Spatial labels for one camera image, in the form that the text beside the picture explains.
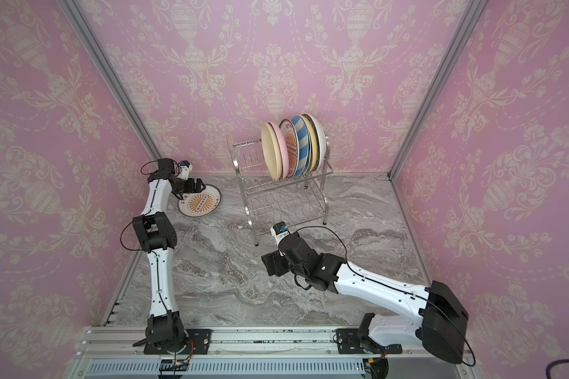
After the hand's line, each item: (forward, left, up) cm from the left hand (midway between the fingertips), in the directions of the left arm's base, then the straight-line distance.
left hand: (194, 186), depth 113 cm
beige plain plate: (-9, -39, +29) cm, 49 cm away
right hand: (-41, -41, +13) cm, 60 cm away
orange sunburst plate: (-9, -4, -3) cm, 10 cm away
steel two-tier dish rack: (-12, -37, +2) cm, 39 cm away
